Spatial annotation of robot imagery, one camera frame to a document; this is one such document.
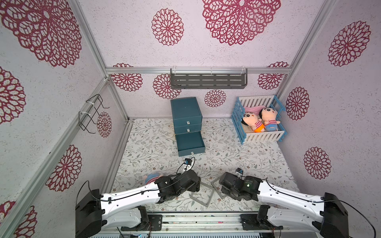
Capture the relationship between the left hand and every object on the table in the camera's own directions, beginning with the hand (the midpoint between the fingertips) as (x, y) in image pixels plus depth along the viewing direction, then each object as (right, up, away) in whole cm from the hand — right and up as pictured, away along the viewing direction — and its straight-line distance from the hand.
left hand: (194, 179), depth 77 cm
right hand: (+17, -7, +2) cm, 18 cm away
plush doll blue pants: (+52, +37, +25) cm, 69 cm away
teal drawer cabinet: (-4, +31, +17) cm, 36 cm away
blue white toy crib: (+46, +46, +35) cm, 74 cm away
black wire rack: (-54, +34, -2) cm, 64 cm away
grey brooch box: (+6, -11, +6) cm, 13 cm away
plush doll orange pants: (+41, +33, +25) cm, 58 cm away
